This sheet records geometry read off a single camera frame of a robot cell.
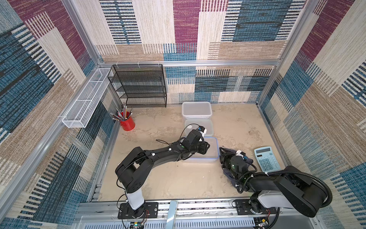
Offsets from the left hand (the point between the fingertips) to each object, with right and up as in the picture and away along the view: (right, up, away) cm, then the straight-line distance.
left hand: (208, 148), depth 87 cm
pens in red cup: (-59, +19, +12) cm, 63 cm away
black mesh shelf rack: (-45, +43, +22) cm, 66 cm away
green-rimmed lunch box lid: (-10, +14, -6) cm, 19 cm away
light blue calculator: (+37, -7, +1) cm, 37 cm away
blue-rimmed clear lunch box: (+3, -5, +3) cm, 7 cm away
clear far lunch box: (-5, +24, +18) cm, 31 cm away
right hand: (+6, -1, 0) cm, 6 cm away
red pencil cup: (-54, +14, +17) cm, 59 cm away
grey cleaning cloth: (+21, -5, -6) cm, 22 cm away
